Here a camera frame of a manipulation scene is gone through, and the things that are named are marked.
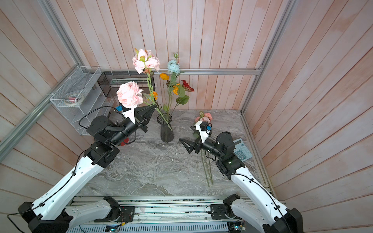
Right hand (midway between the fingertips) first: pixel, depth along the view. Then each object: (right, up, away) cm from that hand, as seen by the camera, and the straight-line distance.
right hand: (186, 133), depth 68 cm
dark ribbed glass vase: (-13, -3, +31) cm, 33 cm away
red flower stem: (-2, +20, +17) cm, 26 cm away
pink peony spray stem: (+15, -23, +23) cm, 35 cm away
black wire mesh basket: (-47, +31, +22) cm, 61 cm away
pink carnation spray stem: (+12, -24, +22) cm, 35 cm away
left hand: (-12, +11, -12) cm, 20 cm away
